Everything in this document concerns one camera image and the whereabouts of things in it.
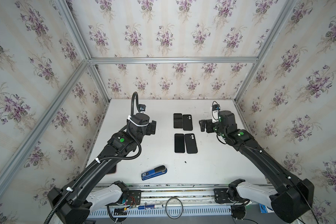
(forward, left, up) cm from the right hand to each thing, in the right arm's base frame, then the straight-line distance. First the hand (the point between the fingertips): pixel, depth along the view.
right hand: (205, 121), depth 79 cm
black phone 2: (-3, +14, -21) cm, 26 cm away
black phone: (+19, +14, -23) cm, 33 cm away
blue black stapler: (-21, +28, -20) cm, 40 cm away
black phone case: (-2, +6, -22) cm, 23 cm away
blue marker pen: (-38, +32, -20) cm, 54 cm away
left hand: (-3, +34, +6) cm, 34 cm away
